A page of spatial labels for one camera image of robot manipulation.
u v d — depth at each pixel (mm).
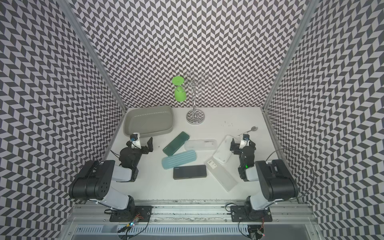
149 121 1073
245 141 787
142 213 731
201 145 970
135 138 764
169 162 875
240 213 729
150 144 867
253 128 1045
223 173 889
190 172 855
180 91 1009
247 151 697
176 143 965
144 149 806
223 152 922
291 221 724
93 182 451
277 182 449
